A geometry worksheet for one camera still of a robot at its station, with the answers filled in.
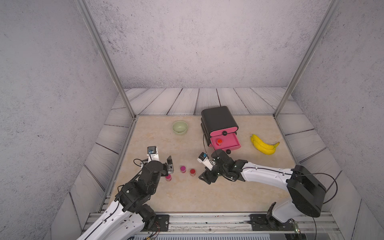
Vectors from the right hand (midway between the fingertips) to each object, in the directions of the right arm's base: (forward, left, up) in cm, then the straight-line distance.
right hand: (203, 172), depth 82 cm
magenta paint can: (+4, +12, -5) cm, 14 cm away
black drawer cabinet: (+24, -10, +9) cm, 27 cm away
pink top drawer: (+23, -13, +7) cm, 27 cm away
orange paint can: (+19, -10, +1) cm, 22 cm away
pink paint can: (-1, +20, -4) cm, 20 cm away
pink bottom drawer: (+19, -14, +1) cm, 24 cm away
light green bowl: (+37, +17, -5) cm, 41 cm away
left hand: (+1, +19, +14) cm, 23 cm away
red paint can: (+3, +6, -5) cm, 9 cm away
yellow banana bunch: (+19, -42, -6) cm, 46 cm away
